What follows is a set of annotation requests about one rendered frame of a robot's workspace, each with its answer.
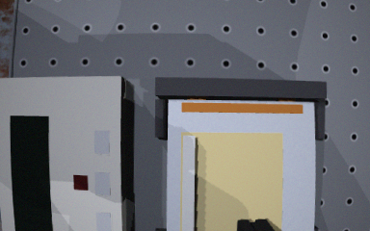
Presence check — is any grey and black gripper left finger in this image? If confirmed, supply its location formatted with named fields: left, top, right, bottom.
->
left=237, top=219, right=257, bottom=231

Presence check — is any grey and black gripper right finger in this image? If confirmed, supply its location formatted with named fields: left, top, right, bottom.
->
left=253, top=219, right=275, bottom=231

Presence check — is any white comb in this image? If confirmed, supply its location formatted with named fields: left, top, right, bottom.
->
left=182, top=136, right=195, bottom=231

